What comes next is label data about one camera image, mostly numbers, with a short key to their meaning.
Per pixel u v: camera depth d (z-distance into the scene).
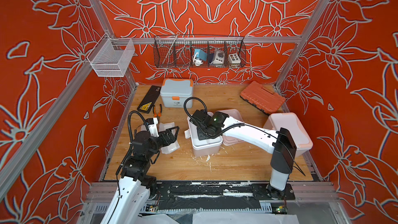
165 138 0.64
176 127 0.71
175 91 0.97
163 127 0.95
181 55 1.05
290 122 0.81
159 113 1.01
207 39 0.92
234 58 0.95
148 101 1.07
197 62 0.85
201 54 0.88
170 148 0.87
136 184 0.50
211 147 0.74
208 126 0.57
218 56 0.91
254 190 0.73
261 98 1.04
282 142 0.47
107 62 0.88
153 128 0.67
